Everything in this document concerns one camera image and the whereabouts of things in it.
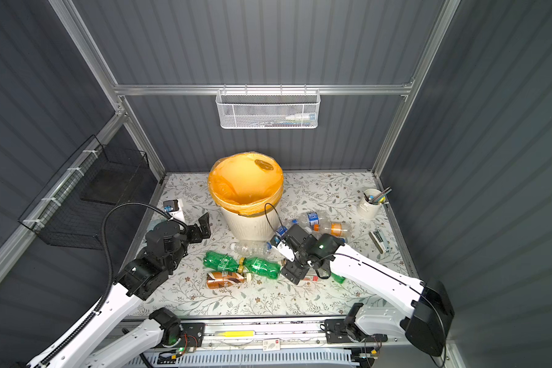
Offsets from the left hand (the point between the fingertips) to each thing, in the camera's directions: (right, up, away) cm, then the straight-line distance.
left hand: (194, 216), depth 72 cm
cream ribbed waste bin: (+17, -6, +11) cm, 21 cm away
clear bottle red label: (+39, -23, +9) cm, 46 cm away
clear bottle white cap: (+16, -15, +19) cm, 29 cm away
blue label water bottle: (+28, -8, +21) cm, 35 cm away
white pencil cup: (+65, +3, +22) cm, 68 cm away
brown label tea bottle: (+5, -23, +8) cm, 25 cm away
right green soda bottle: (+19, -19, +10) cm, 29 cm away
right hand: (+33, -16, +5) cm, 37 cm away
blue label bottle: (+40, -4, +26) cm, 47 cm away
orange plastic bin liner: (+14, +12, +20) cm, 27 cm away
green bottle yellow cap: (+49, -24, +10) cm, 55 cm away
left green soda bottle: (+5, -19, +14) cm, 24 cm away
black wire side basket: (-36, +4, -4) cm, 37 cm away
